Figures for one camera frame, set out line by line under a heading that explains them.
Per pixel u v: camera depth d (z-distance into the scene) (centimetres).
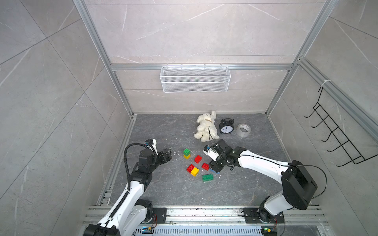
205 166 90
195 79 101
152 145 75
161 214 73
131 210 49
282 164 48
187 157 94
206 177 86
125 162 58
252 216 73
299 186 43
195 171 87
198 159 91
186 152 90
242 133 105
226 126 101
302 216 75
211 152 78
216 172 77
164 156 72
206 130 99
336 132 68
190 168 88
